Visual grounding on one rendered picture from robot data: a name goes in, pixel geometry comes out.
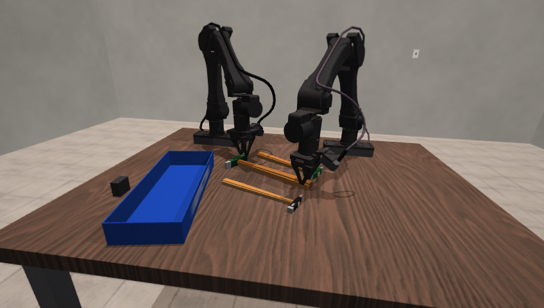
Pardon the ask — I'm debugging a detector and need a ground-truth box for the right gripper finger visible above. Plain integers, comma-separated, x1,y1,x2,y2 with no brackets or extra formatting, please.
230,138,244,155
240,136,255,157

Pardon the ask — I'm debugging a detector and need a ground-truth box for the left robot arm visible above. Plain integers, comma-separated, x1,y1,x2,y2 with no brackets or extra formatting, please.
284,32,365,148

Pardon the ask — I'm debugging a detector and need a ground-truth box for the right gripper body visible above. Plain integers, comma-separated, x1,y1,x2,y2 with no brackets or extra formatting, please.
227,115,263,140

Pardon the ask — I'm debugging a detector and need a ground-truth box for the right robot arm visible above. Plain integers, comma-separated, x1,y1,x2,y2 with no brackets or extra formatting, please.
193,25,262,140

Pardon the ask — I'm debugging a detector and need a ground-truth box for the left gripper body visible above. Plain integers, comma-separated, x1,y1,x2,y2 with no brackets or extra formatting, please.
290,136,338,167

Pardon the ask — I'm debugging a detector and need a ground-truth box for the blue bin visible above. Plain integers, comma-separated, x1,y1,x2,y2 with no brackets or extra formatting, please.
102,151,214,246

